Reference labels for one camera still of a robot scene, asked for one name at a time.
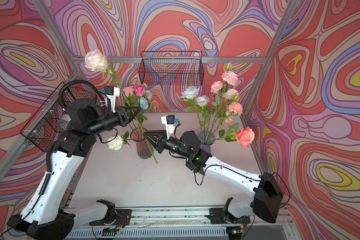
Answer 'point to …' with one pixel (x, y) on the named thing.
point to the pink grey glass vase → (144, 148)
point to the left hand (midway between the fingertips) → (141, 108)
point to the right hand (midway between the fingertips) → (145, 138)
